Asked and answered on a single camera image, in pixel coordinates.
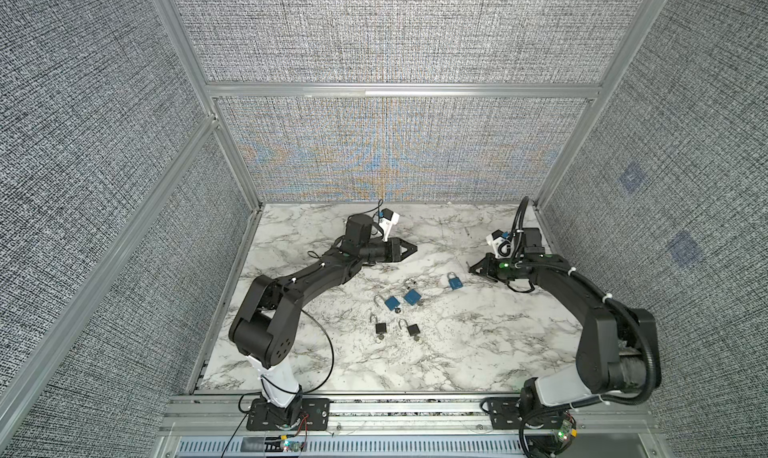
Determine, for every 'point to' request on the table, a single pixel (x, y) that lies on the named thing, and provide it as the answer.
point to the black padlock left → (380, 327)
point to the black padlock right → (413, 329)
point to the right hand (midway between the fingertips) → (472, 267)
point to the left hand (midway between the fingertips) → (415, 250)
